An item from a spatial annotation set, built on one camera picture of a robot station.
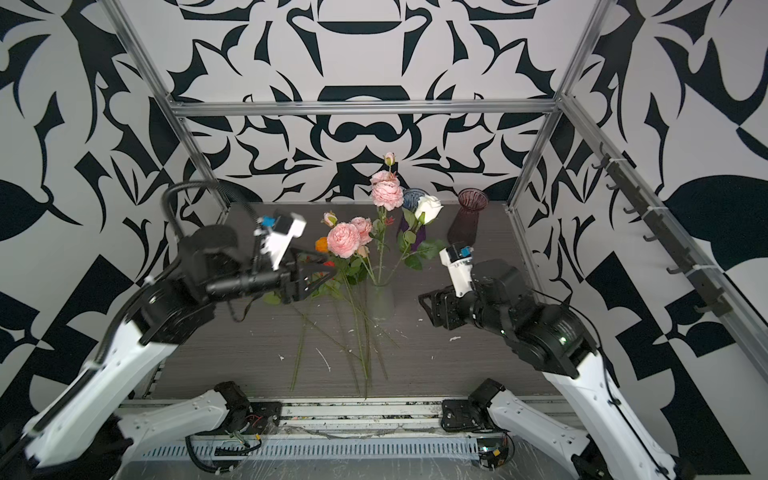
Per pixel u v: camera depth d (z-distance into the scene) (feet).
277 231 1.52
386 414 2.49
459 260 1.70
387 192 2.22
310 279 1.63
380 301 2.89
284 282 1.54
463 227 3.37
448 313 1.69
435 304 1.72
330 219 2.13
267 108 3.09
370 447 2.34
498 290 1.32
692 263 1.65
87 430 1.26
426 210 1.92
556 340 1.23
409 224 2.09
